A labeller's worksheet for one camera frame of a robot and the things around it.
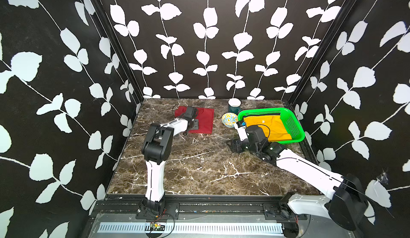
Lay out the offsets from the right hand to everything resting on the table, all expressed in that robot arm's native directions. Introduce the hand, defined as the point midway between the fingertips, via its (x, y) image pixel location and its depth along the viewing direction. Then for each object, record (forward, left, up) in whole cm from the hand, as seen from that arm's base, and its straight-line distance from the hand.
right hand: (230, 138), depth 81 cm
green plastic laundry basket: (+18, -43, -13) cm, 48 cm away
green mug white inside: (+30, -5, -6) cm, 31 cm away
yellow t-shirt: (+18, -31, -15) cm, 39 cm away
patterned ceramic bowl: (+24, -2, -15) cm, 29 cm away
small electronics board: (-37, +34, -17) cm, 53 cm away
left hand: (+21, +22, -14) cm, 33 cm away
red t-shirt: (+28, +14, -17) cm, 35 cm away
